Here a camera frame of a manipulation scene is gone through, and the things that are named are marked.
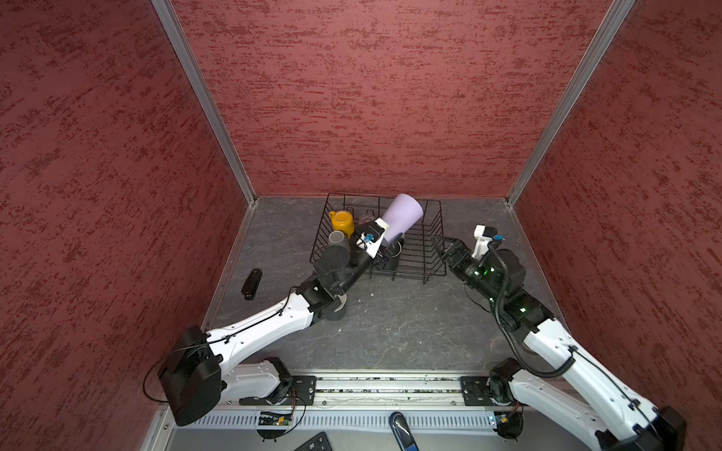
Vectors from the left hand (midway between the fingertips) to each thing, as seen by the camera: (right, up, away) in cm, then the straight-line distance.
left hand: (386, 228), depth 69 cm
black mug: (0, -5, -7) cm, 9 cm away
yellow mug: (-14, +2, +28) cm, 32 cm away
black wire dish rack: (+15, -12, +31) cm, 36 cm away
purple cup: (+4, +4, 0) cm, 6 cm away
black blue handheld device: (+3, -48, -5) cm, 49 cm away
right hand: (+13, -6, +3) cm, 14 cm away
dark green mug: (-11, -17, -11) cm, 23 cm away
